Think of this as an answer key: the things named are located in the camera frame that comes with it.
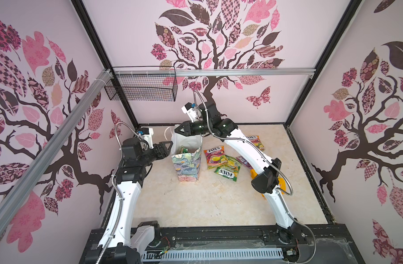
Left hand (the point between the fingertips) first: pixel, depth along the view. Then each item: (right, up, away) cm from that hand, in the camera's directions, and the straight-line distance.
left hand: (169, 146), depth 74 cm
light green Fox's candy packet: (+31, -15, +20) cm, 40 cm away
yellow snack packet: (+57, -20, +11) cm, 61 cm away
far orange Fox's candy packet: (+51, +3, +35) cm, 62 cm away
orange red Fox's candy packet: (+23, -7, +24) cm, 34 cm away
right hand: (+4, +8, -1) cm, 9 cm away
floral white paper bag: (+8, -10, +5) cm, 14 cm away
